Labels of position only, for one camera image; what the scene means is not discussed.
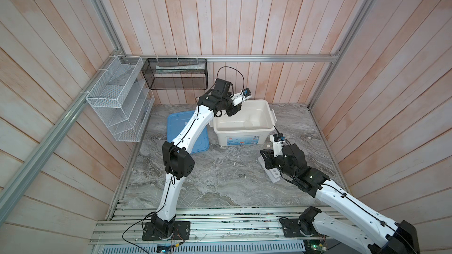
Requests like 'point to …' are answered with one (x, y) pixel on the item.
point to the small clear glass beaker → (248, 124)
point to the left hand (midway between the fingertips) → (239, 105)
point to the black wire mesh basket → (176, 73)
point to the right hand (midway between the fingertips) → (261, 150)
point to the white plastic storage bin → (230, 131)
